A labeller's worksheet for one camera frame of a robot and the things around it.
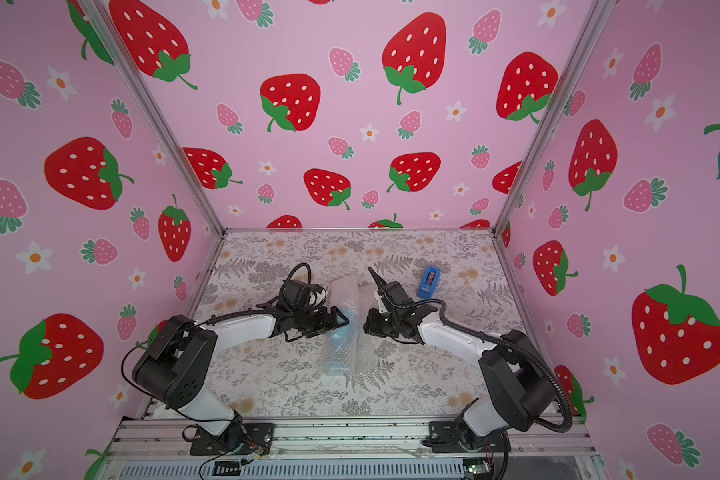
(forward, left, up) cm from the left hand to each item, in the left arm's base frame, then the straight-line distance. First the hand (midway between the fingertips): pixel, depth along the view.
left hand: (342, 324), depth 90 cm
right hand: (-4, -5, +4) cm, 7 cm away
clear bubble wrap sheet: (-9, -4, +2) cm, 10 cm away
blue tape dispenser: (+17, -29, -1) cm, 33 cm away
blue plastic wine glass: (-9, 0, +3) cm, 10 cm away
